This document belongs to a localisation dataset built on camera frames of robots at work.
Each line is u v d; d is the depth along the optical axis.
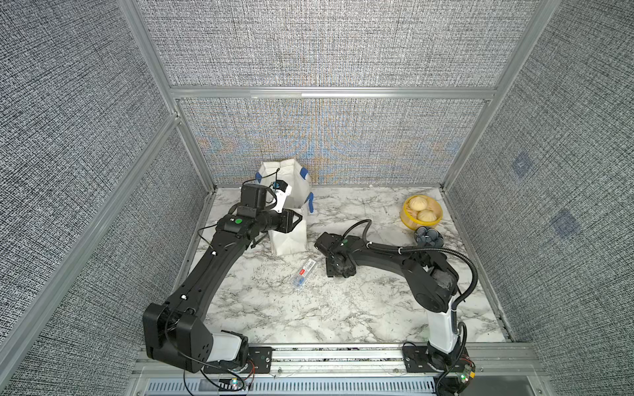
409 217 1.03
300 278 0.90
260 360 0.74
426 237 0.98
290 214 0.72
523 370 0.73
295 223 0.74
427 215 1.00
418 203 1.04
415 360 0.73
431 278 0.52
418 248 0.54
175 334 0.39
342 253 0.67
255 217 0.59
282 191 0.68
